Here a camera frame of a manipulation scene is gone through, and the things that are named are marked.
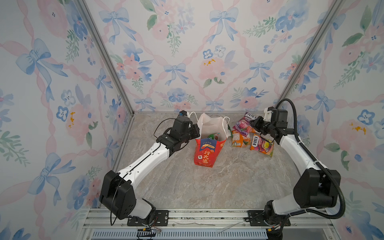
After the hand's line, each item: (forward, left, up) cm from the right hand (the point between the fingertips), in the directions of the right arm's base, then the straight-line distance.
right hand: (250, 120), depth 86 cm
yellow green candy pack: (-5, +20, -8) cm, 22 cm away
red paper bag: (+1, +19, -13) cm, 23 cm away
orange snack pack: (-1, +2, -19) cm, 19 cm away
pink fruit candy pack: (-3, -10, -19) cm, 22 cm away
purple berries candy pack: (-1, +3, -3) cm, 5 cm away
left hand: (-9, +28, +4) cm, 29 cm away
